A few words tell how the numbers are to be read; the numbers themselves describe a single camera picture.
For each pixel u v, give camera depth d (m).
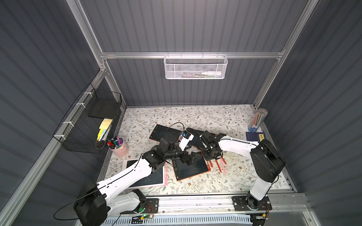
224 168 0.87
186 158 0.64
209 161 0.89
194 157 0.64
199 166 1.02
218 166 0.87
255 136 0.99
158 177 0.83
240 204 0.73
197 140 0.75
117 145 0.85
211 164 0.88
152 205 0.73
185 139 0.65
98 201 0.39
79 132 0.69
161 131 1.03
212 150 0.67
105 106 0.81
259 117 0.92
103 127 0.74
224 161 0.89
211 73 0.88
